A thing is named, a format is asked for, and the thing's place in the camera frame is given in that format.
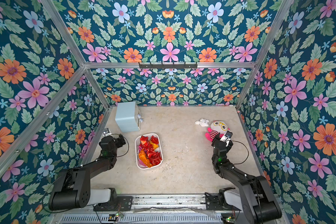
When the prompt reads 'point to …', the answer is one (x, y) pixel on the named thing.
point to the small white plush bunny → (203, 122)
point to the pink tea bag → (141, 162)
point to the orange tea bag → (144, 158)
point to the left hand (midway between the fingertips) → (114, 135)
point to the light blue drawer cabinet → (127, 116)
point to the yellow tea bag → (154, 145)
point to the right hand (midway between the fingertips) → (224, 135)
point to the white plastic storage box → (137, 142)
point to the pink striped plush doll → (216, 127)
